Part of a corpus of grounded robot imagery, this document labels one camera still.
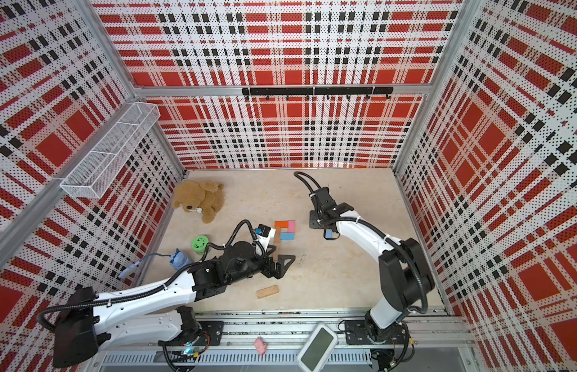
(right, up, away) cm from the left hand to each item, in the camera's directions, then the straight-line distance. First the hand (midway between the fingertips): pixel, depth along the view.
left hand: (287, 253), depth 74 cm
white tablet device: (+9, -27, -6) cm, 29 cm away
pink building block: (0, +5, +27) cm, 27 cm away
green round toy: (-36, 0, +16) cm, 40 cm away
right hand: (+12, +9, +15) cm, 22 cm away
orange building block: (-5, +6, +27) cm, 28 cm away
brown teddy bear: (-36, +18, +20) cm, 46 cm away
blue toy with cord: (-40, -4, +7) cm, 41 cm away
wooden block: (-8, -16, +7) cm, 19 cm away
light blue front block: (-2, +2, +22) cm, 22 cm away
